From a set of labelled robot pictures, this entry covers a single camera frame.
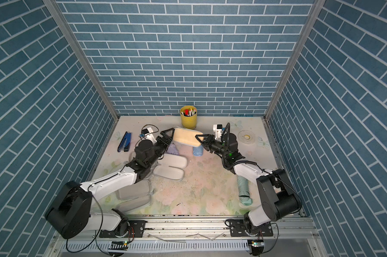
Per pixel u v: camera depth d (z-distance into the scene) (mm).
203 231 740
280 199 444
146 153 621
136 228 737
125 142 1046
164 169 937
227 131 644
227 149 655
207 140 739
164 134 721
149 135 753
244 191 824
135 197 825
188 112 1058
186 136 804
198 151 976
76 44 826
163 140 718
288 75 963
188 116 1052
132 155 961
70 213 413
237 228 735
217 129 788
